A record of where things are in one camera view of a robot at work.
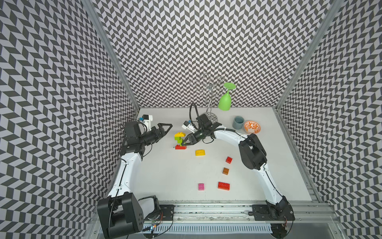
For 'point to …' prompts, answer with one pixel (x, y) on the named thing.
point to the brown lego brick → (225, 171)
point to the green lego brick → (179, 140)
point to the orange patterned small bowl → (251, 126)
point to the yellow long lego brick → (180, 134)
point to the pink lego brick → (201, 186)
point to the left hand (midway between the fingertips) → (168, 129)
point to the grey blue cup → (238, 122)
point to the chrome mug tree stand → (211, 84)
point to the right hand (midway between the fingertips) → (184, 144)
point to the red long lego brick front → (224, 185)
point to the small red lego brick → (229, 160)
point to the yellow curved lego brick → (200, 152)
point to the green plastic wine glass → (225, 100)
